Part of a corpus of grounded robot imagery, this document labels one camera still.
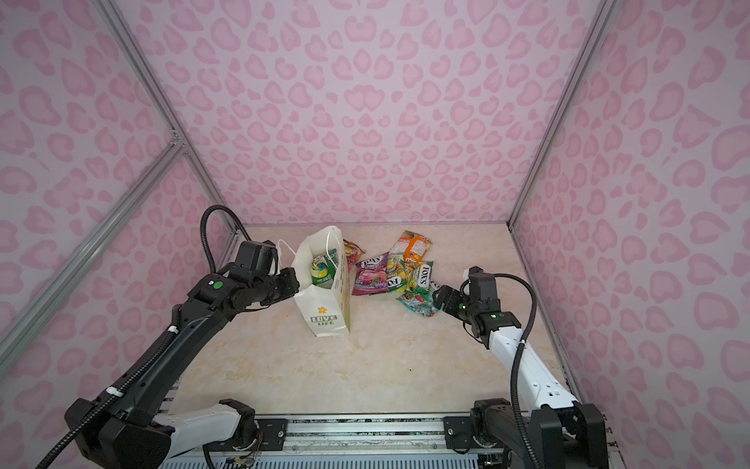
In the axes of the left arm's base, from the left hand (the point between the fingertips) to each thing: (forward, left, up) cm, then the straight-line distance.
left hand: (303, 282), depth 77 cm
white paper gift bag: (-4, -5, -8) cm, 10 cm away
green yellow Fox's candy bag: (+13, -29, -18) cm, 36 cm away
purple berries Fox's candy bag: (+14, -17, -17) cm, 28 cm away
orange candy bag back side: (+28, -32, -20) cm, 47 cm away
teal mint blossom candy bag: (+5, -33, -18) cm, 38 cm away
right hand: (+1, -38, -10) cm, 40 cm away
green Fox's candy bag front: (+6, -3, -4) cm, 8 cm away
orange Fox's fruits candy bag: (+25, -10, -18) cm, 32 cm away
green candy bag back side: (+14, -5, -6) cm, 16 cm away
